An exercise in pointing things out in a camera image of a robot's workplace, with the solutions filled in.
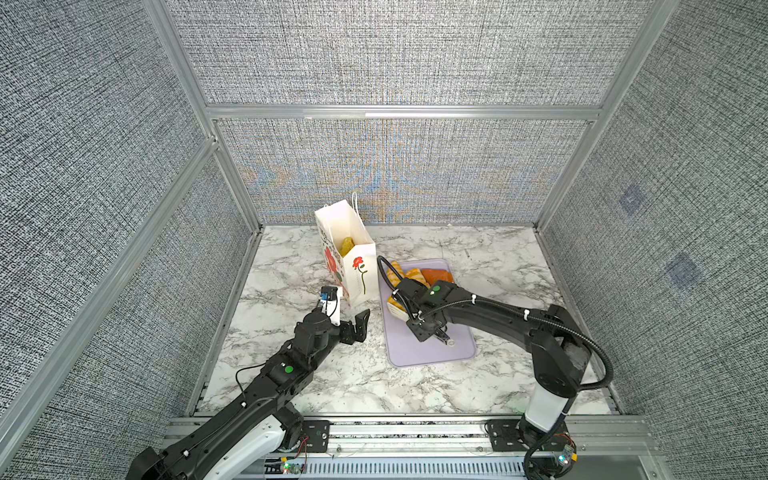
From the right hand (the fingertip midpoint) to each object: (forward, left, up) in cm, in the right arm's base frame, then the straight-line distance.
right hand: (424, 325), depth 86 cm
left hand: (-1, +19, +11) cm, 22 cm away
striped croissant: (+6, +8, +14) cm, 17 cm away
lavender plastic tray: (-4, +5, -5) cm, 9 cm away
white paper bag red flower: (+12, +20, +9) cm, 25 cm away
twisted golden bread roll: (+20, +1, -2) cm, 20 cm away
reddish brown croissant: (+19, -5, -1) cm, 20 cm away
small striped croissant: (-4, +8, +18) cm, 20 cm away
